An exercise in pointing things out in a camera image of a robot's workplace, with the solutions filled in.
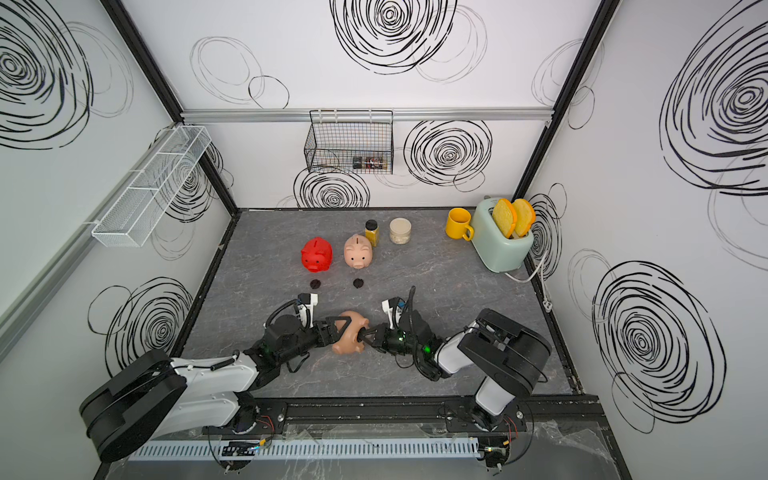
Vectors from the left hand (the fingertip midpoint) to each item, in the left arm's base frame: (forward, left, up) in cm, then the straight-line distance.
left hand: (345, 325), depth 82 cm
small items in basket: (+40, -5, +26) cm, 48 cm away
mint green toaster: (+23, -44, +6) cm, 50 cm away
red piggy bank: (+23, +12, +1) cm, 26 cm away
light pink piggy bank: (+24, -2, +2) cm, 24 cm away
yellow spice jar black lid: (+34, -6, +1) cm, 34 cm away
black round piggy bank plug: (+18, -2, -7) cm, 19 cm away
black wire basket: (+76, +6, +10) cm, 77 cm away
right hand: (-4, -4, 0) cm, 6 cm away
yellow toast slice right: (+29, -52, +16) cm, 62 cm away
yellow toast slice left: (+31, -47, +14) cm, 58 cm away
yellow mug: (+38, -36, +2) cm, 52 cm away
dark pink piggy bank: (-5, -2, +2) cm, 6 cm away
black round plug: (+17, +13, -7) cm, 22 cm away
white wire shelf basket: (+17, +51, +26) cm, 60 cm away
